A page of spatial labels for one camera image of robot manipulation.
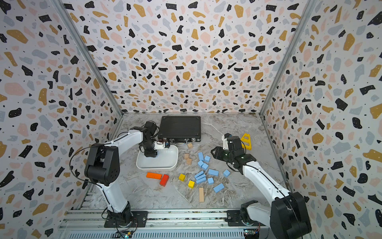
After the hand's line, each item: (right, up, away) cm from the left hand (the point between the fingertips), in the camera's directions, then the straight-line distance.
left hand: (154, 149), depth 95 cm
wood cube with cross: (+20, -4, -1) cm, 21 cm away
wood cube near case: (+22, +2, +5) cm, 23 cm away
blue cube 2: (+29, -8, -3) cm, 31 cm away
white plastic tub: (+9, -5, -5) cm, 12 cm away
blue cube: (+34, -6, -1) cm, 34 cm away
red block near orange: (+8, -17, -9) cm, 21 cm away
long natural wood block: (+30, -23, -14) cm, 40 cm away
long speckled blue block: (+30, -5, 0) cm, 30 cm away
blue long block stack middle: (+31, -14, -9) cm, 35 cm away
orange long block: (+2, -14, -7) cm, 16 cm away
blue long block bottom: (+40, -20, -12) cm, 46 cm away
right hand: (+37, 0, -11) cm, 39 cm away
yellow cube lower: (+24, -18, -12) cm, 32 cm away
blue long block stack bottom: (+30, -16, -10) cm, 35 cm away
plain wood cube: (+22, -7, -2) cm, 23 cm away
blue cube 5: (+35, -16, -10) cm, 40 cm away
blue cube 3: (+32, -10, -5) cm, 34 cm away
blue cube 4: (+45, -13, -8) cm, 47 cm away
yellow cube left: (+19, -15, -10) cm, 26 cm away
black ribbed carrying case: (+14, +13, +18) cm, 26 cm away
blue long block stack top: (+29, -13, -8) cm, 33 cm away
